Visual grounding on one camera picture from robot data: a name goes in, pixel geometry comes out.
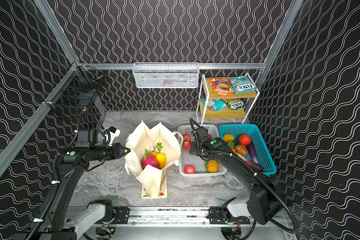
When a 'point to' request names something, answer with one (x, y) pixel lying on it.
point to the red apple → (189, 169)
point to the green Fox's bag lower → (234, 103)
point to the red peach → (186, 137)
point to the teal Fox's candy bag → (242, 84)
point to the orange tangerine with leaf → (157, 149)
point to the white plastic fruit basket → (193, 164)
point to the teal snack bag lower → (215, 105)
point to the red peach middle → (187, 145)
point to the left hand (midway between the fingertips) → (131, 150)
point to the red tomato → (244, 139)
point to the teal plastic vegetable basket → (264, 158)
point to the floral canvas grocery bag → (154, 181)
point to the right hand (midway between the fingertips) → (196, 150)
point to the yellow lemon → (161, 160)
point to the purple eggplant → (252, 153)
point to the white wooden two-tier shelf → (222, 96)
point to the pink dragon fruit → (149, 159)
